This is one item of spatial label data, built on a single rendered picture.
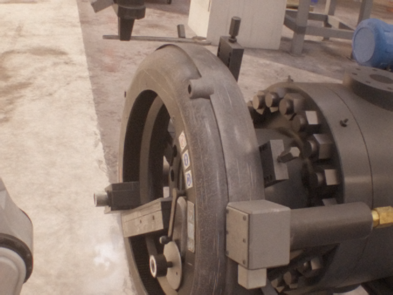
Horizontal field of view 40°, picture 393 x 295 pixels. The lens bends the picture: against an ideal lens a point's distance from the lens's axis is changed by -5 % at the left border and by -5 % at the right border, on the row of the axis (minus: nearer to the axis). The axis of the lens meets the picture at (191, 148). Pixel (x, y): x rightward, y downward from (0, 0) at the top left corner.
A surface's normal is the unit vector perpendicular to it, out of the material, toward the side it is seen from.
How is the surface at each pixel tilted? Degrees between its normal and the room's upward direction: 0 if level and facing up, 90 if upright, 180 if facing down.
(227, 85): 24
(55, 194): 0
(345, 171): 52
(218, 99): 28
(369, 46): 90
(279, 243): 67
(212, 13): 90
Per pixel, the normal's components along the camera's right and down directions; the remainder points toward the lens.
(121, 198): 0.34, -0.20
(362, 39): -0.94, 0.04
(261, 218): 0.36, 0.07
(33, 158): 0.12, -0.89
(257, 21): 0.22, 0.45
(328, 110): 0.23, -0.69
